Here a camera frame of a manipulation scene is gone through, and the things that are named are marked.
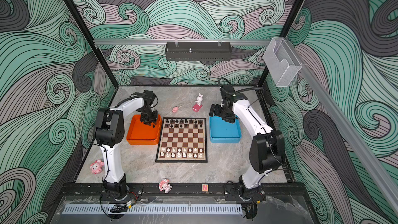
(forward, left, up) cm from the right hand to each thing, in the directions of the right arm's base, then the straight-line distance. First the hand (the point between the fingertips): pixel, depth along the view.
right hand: (217, 116), depth 86 cm
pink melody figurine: (-33, +28, -9) cm, 44 cm away
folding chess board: (-9, +20, -12) cm, 25 cm away
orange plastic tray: (-8, +45, -7) cm, 46 cm away
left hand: (+2, +39, -11) cm, 41 cm away
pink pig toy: (+13, +27, -11) cm, 32 cm away
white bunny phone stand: (+17, +11, -13) cm, 24 cm away
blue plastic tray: (-2, -5, -15) cm, 16 cm away
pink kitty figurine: (-25, +63, -9) cm, 69 cm away
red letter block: (-34, +8, -12) cm, 37 cm away
